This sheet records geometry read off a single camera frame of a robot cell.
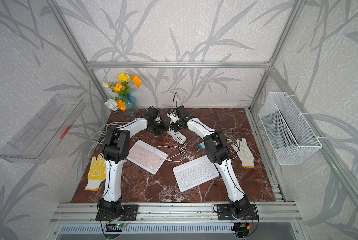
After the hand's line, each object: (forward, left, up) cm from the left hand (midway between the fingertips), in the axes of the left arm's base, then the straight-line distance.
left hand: (169, 130), depth 104 cm
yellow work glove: (-30, +40, -4) cm, 50 cm away
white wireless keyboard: (-29, -17, -2) cm, 34 cm away
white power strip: (-5, -6, 0) cm, 8 cm away
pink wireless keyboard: (-19, +13, -3) cm, 23 cm away
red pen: (-22, +43, +28) cm, 56 cm away
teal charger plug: (-13, -22, 0) cm, 26 cm away
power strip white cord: (+4, +50, -4) cm, 51 cm away
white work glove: (-16, -50, -2) cm, 53 cm away
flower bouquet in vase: (+10, +29, +19) cm, 36 cm away
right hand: (+3, -2, +2) cm, 4 cm away
